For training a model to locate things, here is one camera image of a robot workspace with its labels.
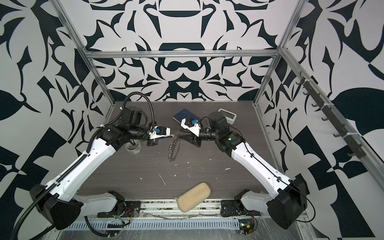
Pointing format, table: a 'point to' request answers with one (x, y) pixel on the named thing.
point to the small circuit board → (246, 225)
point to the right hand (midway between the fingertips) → (181, 131)
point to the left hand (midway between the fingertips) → (170, 129)
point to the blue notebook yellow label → (184, 114)
